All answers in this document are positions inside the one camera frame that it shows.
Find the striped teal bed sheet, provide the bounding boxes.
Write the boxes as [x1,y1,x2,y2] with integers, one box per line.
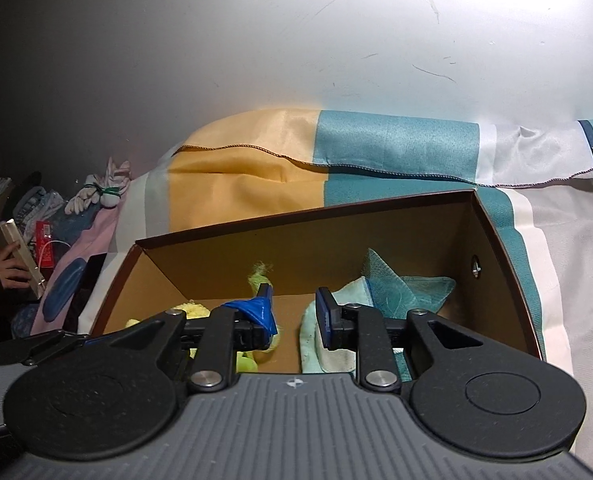
[102,110,593,468]

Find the brown paper bag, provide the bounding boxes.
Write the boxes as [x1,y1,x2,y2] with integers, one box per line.
[0,219,46,299]

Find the brown cardboard shoe box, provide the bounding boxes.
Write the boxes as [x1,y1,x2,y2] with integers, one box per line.
[90,190,540,373]

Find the pink patterned pillow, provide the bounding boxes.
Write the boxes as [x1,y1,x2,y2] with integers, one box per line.
[30,200,123,335]

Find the yellow towel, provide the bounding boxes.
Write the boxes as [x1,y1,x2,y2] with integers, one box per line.
[125,301,211,358]

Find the person's left hand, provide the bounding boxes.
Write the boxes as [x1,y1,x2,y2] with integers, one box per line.
[0,243,32,289]

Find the black smartphone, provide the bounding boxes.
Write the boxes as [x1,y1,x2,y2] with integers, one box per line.
[62,252,108,333]

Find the light teal cloth pouch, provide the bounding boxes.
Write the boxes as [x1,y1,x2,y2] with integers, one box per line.
[298,276,374,374]

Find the neon yellow mesh sponge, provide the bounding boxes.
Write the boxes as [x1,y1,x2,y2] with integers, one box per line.
[237,262,280,373]

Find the teal mesh cloth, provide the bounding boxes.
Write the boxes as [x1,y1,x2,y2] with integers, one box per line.
[360,247,458,380]

